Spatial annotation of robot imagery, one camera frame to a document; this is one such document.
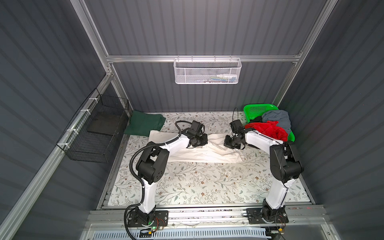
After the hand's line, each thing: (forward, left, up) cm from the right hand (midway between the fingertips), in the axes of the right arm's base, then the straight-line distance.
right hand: (227, 145), depth 97 cm
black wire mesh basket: (-9, +71, +26) cm, 76 cm away
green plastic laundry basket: (+31, -24, +1) cm, 40 cm away
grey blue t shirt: (+19, -39, +7) cm, 44 cm away
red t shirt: (+8, -28, +7) cm, 30 cm away
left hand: (+2, +13, +4) cm, 13 cm away
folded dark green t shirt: (+18, +60, +2) cm, 63 cm away
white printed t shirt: (-4, +8, -2) cm, 9 cm away
